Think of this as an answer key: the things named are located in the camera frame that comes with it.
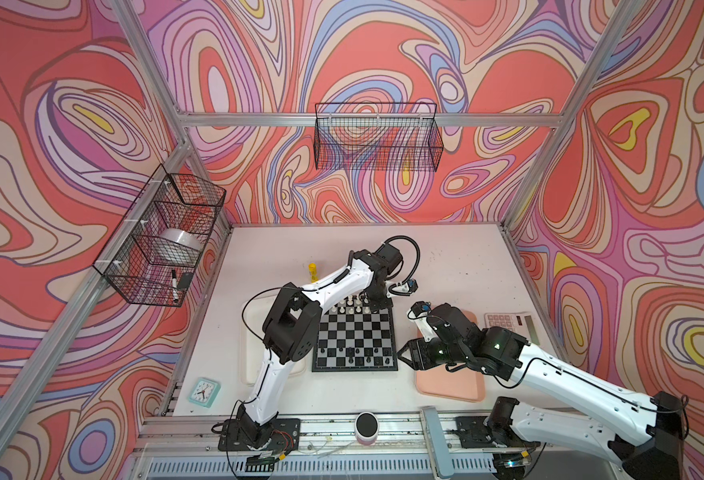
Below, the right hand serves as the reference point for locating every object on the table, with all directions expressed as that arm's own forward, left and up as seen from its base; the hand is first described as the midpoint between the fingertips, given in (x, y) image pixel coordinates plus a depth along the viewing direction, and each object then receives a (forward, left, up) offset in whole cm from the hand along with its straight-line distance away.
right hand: (409, 360), depth 73 cm
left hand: (+21, +3, -7) cm, 23 cm away
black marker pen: (+15, +57, +14) cm, 61 cm away
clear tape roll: (+21, +54, +22) cm, 62 cm away
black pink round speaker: (-12, +11, -8) cm, 18 cm away
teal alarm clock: (-3, +54, -10) cm, 55 cm away
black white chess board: (+11, +14, -11) cm, 21 cm away
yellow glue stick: (+29, +26, -1) cm, 39 cm away
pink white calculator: (+14, -38, -11) cm, 42 cm away
